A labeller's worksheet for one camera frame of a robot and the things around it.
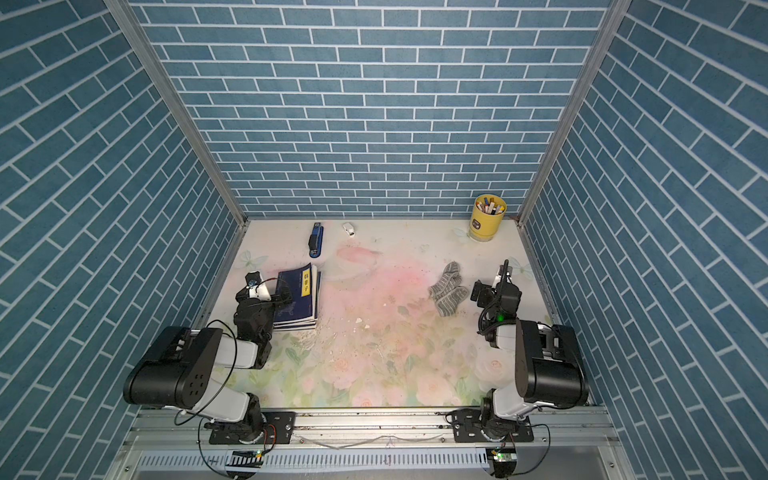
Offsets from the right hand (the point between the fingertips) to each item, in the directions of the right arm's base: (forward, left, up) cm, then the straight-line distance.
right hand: (497, 284), depth 95 cm
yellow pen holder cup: (+28, +1, +6) cm, 28 cm away
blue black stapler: (+15, +63, -1) cm, 65 cm away
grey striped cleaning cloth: (-3, +15, -3) cm, 16 cm away
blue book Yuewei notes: (-18, +57, -3) cm, 59 cm away
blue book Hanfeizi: (-11, +62, +2) cm, 63 cm away
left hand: (-7, +69, +6) cm, 69 cm away
